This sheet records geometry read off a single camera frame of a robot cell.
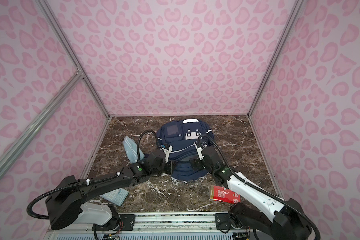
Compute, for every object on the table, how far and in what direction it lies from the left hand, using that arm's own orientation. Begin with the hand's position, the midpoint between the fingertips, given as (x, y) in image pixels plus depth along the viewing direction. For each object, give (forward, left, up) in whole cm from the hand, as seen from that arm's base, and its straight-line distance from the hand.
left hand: (179, 162), depth 80 cm
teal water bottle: (+15, +32, -10) cm, 36 cm away
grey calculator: (-13, +34, -11) cm, 38 cm away
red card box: (-13, -22, -13) cm, 28 cm away
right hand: (+4, -10, +2) cm, 11 cm away
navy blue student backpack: (+23, -1, -7) cm, 25 cm away
